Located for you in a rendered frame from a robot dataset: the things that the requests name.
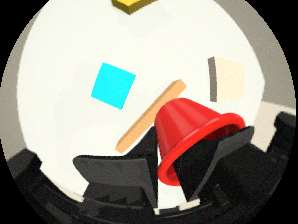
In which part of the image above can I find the red plastic cup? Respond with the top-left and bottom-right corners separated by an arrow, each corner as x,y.
154,97 -> 246,186

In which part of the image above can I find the yellow rectangular block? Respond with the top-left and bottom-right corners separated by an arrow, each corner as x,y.
112,0 -> 158,16

